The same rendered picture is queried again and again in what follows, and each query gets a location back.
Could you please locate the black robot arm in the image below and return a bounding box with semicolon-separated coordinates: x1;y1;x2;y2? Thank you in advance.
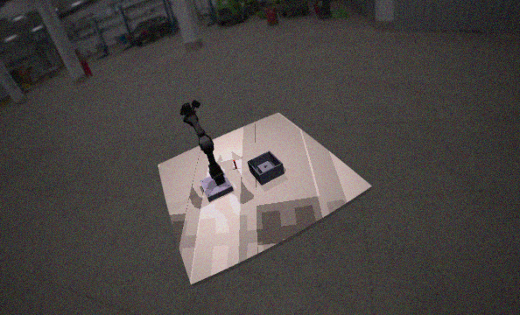
180;102;226;186

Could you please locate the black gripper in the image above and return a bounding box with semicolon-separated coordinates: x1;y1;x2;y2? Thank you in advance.
183;100;200;123

